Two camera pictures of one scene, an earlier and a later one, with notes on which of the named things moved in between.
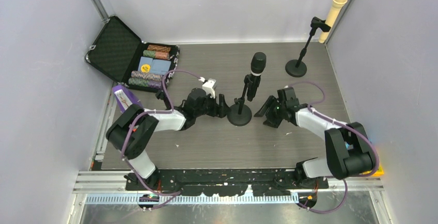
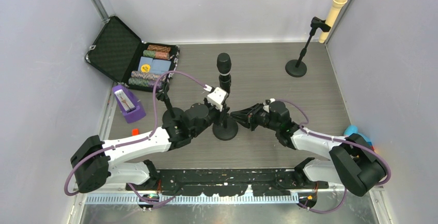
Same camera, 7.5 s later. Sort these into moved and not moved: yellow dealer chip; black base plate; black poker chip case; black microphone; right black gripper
Moved: black microphone; right black gripper
Not moved: yellow dealer chip; black poker chip case; black base plate
